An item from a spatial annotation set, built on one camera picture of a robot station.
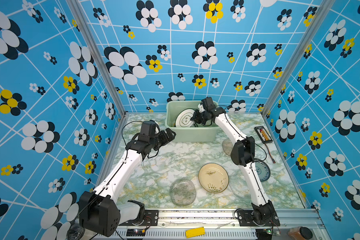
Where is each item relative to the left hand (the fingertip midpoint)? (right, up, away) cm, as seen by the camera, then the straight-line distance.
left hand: (171, 136), depth 80 cm
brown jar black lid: (+56, -40, -17) cm, 71 cm away
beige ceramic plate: (+25, -26, +9) cm, 37 cm away
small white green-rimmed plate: (+6, +10, +24) cm, 27 cm away
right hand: (+11, +11, +20) cm, 25 cm away
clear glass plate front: (+6, -31, +3) cm, 32 cm away
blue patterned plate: (+54, -21, +9) cm, 59 cm away
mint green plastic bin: (+24, +1, +24) cm, 34 cm away
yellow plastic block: (+12, -45, -10) cm, 47 cm away
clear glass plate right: (+38, -29, +4) cm, 48 cm away
